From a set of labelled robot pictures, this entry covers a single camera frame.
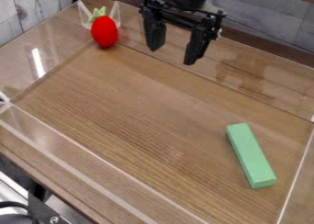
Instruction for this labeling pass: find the clear acrylic tray wall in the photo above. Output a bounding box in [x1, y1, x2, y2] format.
[0, 92, 312, 224]

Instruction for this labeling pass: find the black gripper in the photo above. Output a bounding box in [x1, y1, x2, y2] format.
[141, 0, 226, 65]

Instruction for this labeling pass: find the black stand at bottom left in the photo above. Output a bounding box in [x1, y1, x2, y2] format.
[0, 156, 71, 224]

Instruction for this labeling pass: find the red felt strawberry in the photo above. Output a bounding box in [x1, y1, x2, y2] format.
[89, 6, 118, 48]

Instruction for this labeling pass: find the green rectangular block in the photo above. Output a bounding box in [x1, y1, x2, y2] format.
[226, 123, 277, 189]

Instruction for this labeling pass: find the clear acrylic corner bracket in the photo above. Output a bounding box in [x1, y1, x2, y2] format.
[78, 0, 122, 30]

